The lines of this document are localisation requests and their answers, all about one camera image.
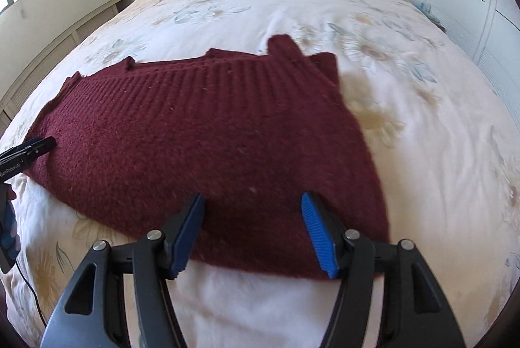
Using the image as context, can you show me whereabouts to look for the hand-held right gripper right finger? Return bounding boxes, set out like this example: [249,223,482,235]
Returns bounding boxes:
[301,191,468,348]

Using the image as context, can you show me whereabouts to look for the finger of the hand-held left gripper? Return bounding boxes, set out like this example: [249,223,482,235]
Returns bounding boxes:
[24,137,57,164]

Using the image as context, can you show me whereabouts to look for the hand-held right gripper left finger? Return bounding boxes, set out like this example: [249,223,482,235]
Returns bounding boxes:
[39,191,206,348]

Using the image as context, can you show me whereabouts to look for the maroon knit sweater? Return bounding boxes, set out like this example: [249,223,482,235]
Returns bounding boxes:
[24,34,391,280]

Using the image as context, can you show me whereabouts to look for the floral white duvet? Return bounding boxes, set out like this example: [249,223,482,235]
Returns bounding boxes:
[0,0,520,348]

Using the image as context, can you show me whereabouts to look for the black cable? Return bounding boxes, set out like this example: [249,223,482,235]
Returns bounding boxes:
[15,261,46,330]

